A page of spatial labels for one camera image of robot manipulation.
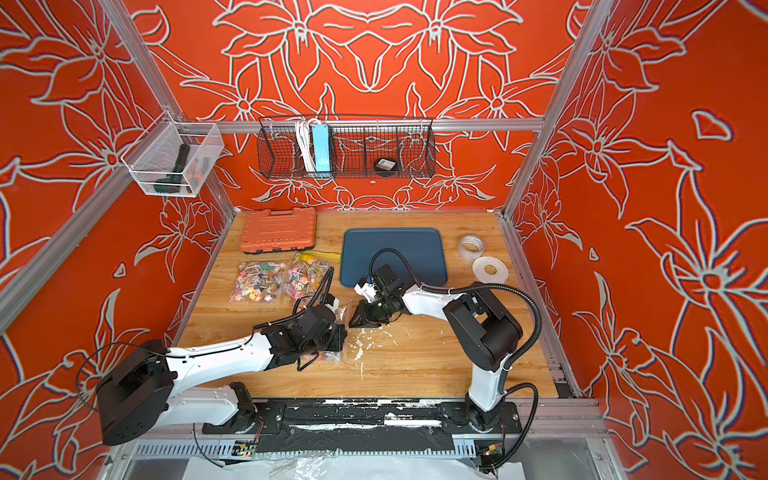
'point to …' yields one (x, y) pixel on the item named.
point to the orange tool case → (278, 231)
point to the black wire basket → (357, 143)
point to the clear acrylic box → (174, 158)
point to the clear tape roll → (467, 255)
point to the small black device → (385, 164)
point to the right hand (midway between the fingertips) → (351, 321)
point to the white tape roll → (478, 269)
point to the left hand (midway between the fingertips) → (350, 333)
